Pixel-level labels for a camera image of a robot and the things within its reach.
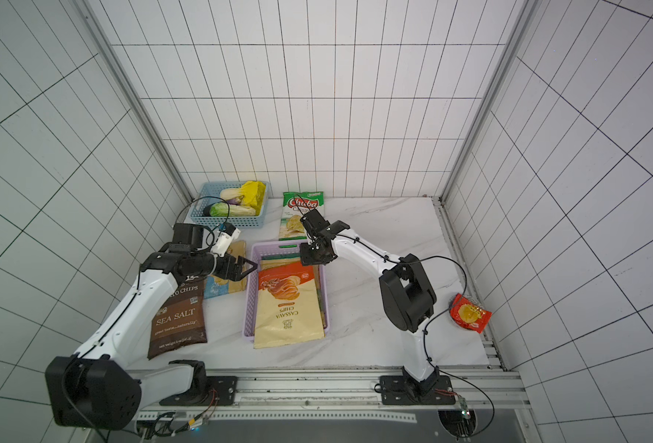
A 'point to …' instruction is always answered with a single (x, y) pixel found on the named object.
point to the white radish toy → (230, 193)
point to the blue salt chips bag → (216, 285)
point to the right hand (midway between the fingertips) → (297, 262)
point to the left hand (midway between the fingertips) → (240, 267)
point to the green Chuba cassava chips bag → (295, 205)
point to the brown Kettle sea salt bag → (181, 320)
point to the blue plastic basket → (210, 192)
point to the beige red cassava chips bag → (288, 308)
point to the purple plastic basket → (279, 248)
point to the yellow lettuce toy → (254, 194)
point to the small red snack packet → (468, 313)
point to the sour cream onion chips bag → (317, 272)
